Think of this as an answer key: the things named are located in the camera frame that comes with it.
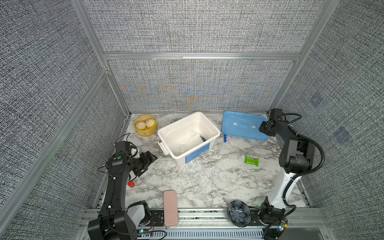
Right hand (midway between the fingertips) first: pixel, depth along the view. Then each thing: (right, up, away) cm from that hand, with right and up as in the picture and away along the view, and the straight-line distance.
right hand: (265, 128), depth 101 cm
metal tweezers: (-42, -7, +2) cm, 43 cm away
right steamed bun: (-79, +4, +5) cm, 80 cm away
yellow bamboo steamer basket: (-80, -2, +2) cm, 80 cm away
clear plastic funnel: (-56, -14, -4) cm, 58 cm away
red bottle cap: (-83, -30, -19) cm, 90 cm away
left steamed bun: (-86, +2, +3) cm, 86 cm away
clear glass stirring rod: (-50, -9, -1) cm, 51 cm away
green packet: (-13, -20, -9) cm, 25 cm away
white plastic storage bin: (-52, -6, +2) cm, 53 cm away
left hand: (-71, -17, -21) cm, 76 cm away
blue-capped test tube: (-24, -15, -4) cm, 28 cm away
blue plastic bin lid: (-10, +3, +14) cm, 17 cm away
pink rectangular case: (-61, -37, -21) cm, 75 cm away
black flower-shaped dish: (-26, -42, -27) cm, 56 cm away
